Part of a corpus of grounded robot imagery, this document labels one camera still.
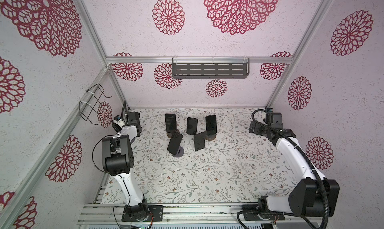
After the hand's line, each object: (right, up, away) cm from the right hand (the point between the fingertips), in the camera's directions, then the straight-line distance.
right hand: (260, 124), depth 84 cm
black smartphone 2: (-26, 0, +13) cm, 29 cm away
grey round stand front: (-46, -18, +10) cm, 51 cm away
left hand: (-82, -6, +13) cm, 84 cm away
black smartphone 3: (-34, -10, +7) cm, 36 cm away
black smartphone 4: (-49, -11, +4) cm, 50 cm away
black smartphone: (-52, +1, +11) cm, 53 cm away
